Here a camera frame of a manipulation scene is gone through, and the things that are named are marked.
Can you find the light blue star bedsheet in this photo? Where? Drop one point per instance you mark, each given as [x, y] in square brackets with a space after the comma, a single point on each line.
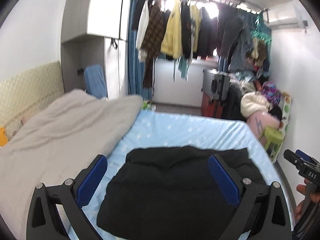
[153, 129]

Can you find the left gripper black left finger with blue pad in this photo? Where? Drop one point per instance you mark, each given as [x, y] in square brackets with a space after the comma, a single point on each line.
[44, 221]

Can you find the black garment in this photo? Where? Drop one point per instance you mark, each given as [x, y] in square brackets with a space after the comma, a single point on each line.
[165, 193]

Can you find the colourful patterned garment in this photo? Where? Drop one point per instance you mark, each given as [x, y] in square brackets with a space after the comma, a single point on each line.
[271, 92]

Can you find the yellow toy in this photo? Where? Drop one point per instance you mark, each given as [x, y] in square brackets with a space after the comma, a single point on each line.
[3, 137]

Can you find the pink bag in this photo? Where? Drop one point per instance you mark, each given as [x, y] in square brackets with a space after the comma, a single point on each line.
[260, 120]

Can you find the teal clip hanger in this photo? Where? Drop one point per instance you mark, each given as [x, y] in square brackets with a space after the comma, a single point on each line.
[261, 31]

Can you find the black hanging coat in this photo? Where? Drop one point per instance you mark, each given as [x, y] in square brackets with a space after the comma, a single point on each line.
[186, 29]

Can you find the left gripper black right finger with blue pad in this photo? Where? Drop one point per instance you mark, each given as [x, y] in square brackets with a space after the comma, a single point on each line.
[260, 209]

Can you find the yellow hanging jacket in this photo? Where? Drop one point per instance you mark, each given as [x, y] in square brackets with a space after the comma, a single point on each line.
[172, 41]

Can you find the white air conditioner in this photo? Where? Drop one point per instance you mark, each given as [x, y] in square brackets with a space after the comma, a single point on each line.
[284, 16]

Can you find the dark grey hanging coat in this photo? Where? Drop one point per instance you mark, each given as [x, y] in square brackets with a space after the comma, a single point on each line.
[228, 28]

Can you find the red and grey suitcase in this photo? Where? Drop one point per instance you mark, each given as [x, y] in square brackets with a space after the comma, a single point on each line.
[215, 88]

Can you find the green plastic stool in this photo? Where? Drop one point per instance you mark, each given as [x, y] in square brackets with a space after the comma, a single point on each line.
[271, 137]

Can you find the beige blanket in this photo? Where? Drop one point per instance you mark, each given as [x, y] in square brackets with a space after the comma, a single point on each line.
[57, 144]

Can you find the white puffy jacket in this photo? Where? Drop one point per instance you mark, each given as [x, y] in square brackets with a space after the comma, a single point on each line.
[254, 102]

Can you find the white hanging garment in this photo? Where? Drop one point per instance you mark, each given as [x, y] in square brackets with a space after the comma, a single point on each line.
[143, 24]

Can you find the blue curtain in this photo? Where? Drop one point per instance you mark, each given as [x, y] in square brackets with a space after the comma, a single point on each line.
[135, 68]

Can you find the brown plaid hanging garment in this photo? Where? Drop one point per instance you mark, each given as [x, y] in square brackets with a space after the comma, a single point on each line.
[152, 42]

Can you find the white wardrobe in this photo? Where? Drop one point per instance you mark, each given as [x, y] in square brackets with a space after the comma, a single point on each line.
[95, 32]

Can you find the cream padded headboard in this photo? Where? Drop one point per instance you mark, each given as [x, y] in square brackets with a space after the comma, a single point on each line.
[29, 92]

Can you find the blue chair back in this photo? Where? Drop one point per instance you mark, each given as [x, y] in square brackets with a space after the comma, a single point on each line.
[95, 81]

